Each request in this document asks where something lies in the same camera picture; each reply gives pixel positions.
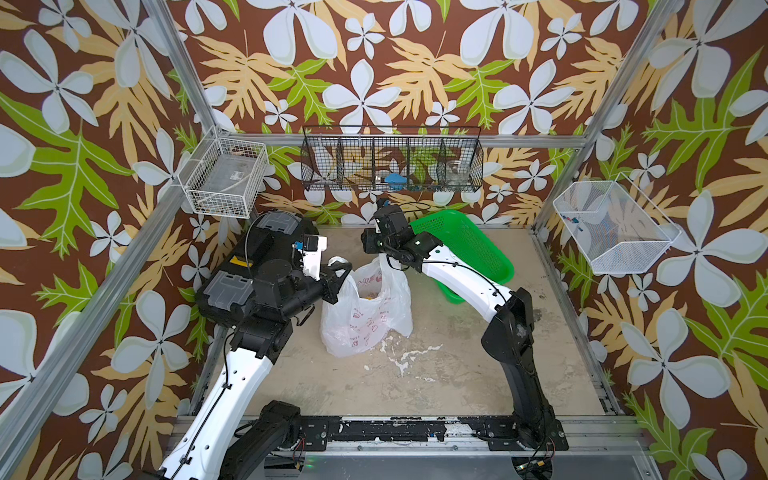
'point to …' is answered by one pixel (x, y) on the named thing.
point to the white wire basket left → (224, 174)
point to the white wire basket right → (615, 226)
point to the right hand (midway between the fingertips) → (365, 235)
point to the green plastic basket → (459, 234)
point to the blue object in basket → (396, 182)
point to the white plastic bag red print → (373, 304)
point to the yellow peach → (369, 297)
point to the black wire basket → (392, 159)
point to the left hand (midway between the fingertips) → (351, 263)
